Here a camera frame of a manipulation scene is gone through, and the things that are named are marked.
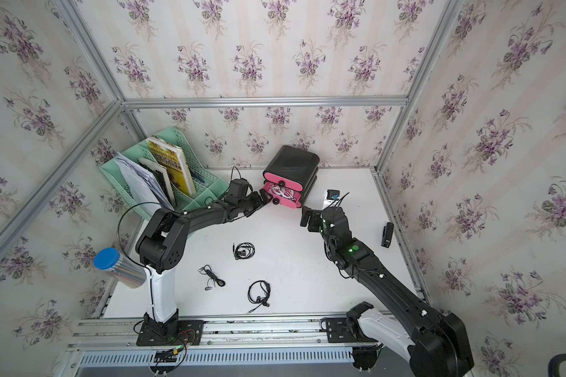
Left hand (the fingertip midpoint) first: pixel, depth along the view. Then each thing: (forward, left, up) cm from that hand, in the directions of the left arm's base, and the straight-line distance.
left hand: (269, 201), depth 98 cm
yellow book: (+10, +38, +14) cm, 42 cm away
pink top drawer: (+5, -6, +7) cm, 11 cm away
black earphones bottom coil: (-37, +2, -8) cm, 38 cm away
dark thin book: (+4, +42, +12) cm, 44 cm away
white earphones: (+4, -5, +3) cm, 7 cm away
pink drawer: (-1, -7, +1) cm, 7 cm away
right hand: (-13, -18, +13) cm, 26 cm away
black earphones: (-27, +23, -8) cm, 36 cm away
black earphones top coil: (-19, +9, -7) cm, 22 cm away
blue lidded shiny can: (-31, +45, +2) cm, 55 cm away
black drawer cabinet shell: (+11, -10, +9) cm, 18 cm away
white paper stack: (-8, +41, +19) cm, 46 cm away
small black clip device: (-14, -48, -4) cm, 50 cm away
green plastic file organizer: (+16, +31, -8) cm, 36 cm away
